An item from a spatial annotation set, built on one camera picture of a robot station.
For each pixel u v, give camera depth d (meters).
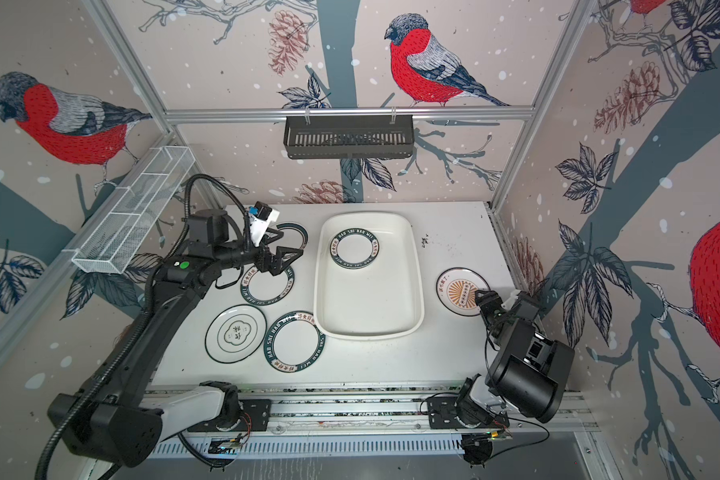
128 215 0.77
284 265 0.65
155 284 0.49
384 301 0.93
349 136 1.06
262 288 0.95
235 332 0.88
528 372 0.44
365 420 0.73
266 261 0.62
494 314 0.80
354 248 1.07
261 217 0.61
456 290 0.97
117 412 0.37
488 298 0.83
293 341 0.85
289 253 0.63
